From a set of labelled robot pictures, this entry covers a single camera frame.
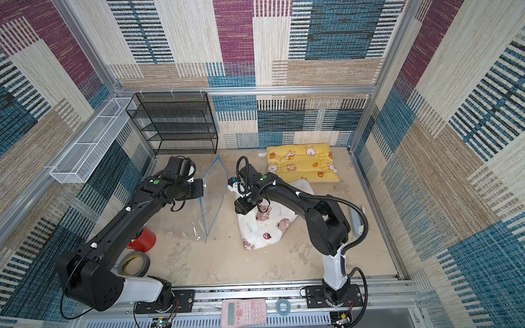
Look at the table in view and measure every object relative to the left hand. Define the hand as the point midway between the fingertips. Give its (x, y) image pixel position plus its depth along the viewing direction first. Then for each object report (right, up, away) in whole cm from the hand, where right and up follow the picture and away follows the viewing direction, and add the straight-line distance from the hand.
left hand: (202, 188), depth 81 cm
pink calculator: (+17, -41, -11) cm, 46 cm away
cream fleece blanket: (+24, -16, +8) cm, 30 cm away
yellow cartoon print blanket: (+50, +12, +30) cm, 60 cm away
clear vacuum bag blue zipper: (0, -1, +21) cm, 21 cm away
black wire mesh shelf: (-22, +32, +27) cm, 47 cm away
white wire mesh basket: (-39, +11, -8) cm, 41 cm away
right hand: (+16, -8, +6) cm, 19 cm away
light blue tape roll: (+31, -41, -8) cm, 52 cm away
